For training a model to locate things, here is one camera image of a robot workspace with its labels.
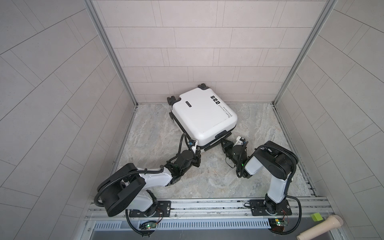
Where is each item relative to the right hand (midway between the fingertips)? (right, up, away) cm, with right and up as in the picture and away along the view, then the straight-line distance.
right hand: (217, 139), depth 91 cm
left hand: (-8, -5, -7) cm, 12 cm away
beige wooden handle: (+48, -32, -26) cm, 63 cm away
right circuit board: (+25, -35, -23) cm, 49 cm away
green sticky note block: (+43, -32, -23) cm, 58 cm away
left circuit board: (-34, -33, -26) cm, 54 cm away
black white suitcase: (-9, +15, -7) cm, 19 cm away
